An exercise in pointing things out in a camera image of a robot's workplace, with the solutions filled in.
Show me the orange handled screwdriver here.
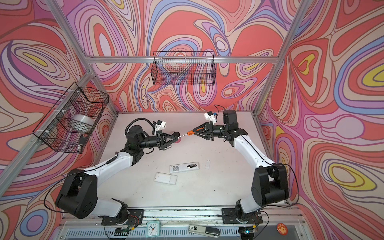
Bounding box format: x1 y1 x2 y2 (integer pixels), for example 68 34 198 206
178 131 195 139

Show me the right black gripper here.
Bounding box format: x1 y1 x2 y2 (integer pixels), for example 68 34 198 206
192 121 228 141

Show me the black silver stapler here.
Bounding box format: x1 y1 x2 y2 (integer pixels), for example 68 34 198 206
188 225 221 238

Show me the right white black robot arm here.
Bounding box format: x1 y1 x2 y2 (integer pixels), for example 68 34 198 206
192 110 290 223

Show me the white rectangular plastic tray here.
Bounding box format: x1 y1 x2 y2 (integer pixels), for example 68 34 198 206
154 172 178 185

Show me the black wire basket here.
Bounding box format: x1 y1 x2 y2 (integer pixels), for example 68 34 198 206
151 51 217 86
33 83 110 154

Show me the small teal alarm clock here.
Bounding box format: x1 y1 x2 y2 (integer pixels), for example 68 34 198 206
146 221 161 238

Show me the black wire basket back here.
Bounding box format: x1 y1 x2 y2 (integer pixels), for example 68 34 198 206
151 51 217 86

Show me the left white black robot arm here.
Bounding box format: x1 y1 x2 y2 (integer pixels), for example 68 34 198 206
47 118 180 225

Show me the red round sticker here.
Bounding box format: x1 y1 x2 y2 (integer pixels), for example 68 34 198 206
277 223 288 236

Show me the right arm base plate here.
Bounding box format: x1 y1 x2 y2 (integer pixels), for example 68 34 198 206
220 208 263 226

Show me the black wire basket left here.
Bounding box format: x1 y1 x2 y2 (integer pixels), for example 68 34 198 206
33 83 110 154

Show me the white remote control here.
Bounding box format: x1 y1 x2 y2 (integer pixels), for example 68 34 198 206
170 162 200 174

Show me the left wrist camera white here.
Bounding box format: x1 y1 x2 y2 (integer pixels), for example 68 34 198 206
154 120 167 131

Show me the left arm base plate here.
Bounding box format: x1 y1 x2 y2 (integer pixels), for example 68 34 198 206
102 209 145 227

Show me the white roll in basket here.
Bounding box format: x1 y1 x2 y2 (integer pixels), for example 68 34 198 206
69 114 95 134

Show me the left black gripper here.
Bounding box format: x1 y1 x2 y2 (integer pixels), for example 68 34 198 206
136 133 177 153

